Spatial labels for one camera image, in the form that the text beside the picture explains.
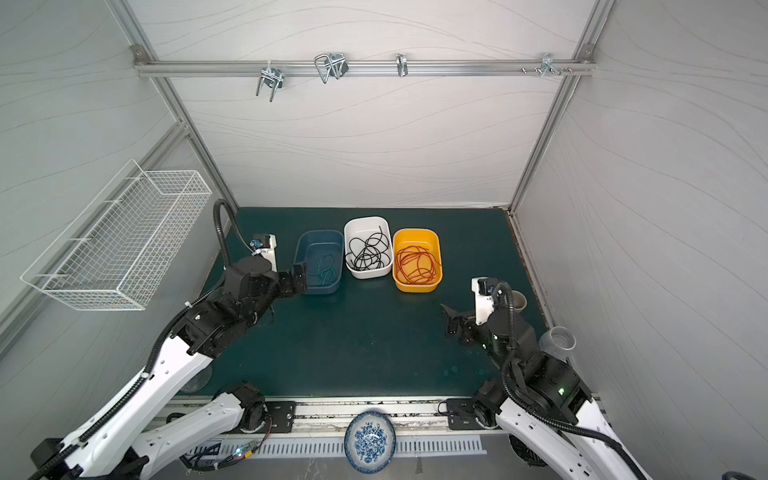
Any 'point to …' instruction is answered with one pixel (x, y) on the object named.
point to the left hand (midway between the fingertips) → (293, 259)
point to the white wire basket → (118, 250)
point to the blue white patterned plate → (370, 442)
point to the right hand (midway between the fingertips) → (466, 296)
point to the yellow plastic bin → (425, 237)
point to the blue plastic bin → (323, 252)
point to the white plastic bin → (363, 228)
